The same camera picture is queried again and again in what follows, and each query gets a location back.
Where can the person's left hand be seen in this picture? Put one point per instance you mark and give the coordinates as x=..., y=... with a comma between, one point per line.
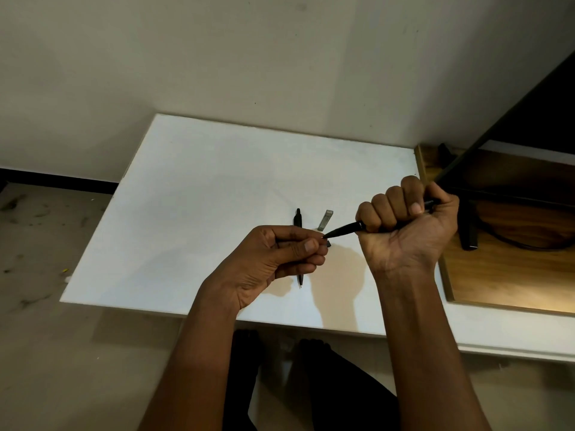
x=256, y=264

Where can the person's right hand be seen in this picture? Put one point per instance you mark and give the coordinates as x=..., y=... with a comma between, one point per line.
x=409, y=242

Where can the black mechanical pencil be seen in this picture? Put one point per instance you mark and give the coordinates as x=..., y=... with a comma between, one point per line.
x=297, y=218
x=348, y=228

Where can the grey lead refill case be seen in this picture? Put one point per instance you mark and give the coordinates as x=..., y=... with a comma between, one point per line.
x=324, y=221

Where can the person's right forearm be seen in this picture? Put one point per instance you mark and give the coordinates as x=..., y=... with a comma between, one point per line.
x=426, y=363

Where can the person's left forearm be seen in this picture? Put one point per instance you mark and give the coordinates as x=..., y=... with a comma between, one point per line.
x=188, y=372

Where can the person's black trousers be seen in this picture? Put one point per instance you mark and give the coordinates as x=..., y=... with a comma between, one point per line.
x=346, y=390

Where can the black television foot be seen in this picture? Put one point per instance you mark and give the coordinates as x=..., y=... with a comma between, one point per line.
x=469, y=237

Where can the brown wooden board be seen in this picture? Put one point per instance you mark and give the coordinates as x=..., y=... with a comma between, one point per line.
x=507, y=282

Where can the black television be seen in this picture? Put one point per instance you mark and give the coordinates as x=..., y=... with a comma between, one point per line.
x=539, y=116

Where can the black skirting board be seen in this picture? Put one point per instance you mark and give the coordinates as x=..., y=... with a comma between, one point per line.
x=58, y=180

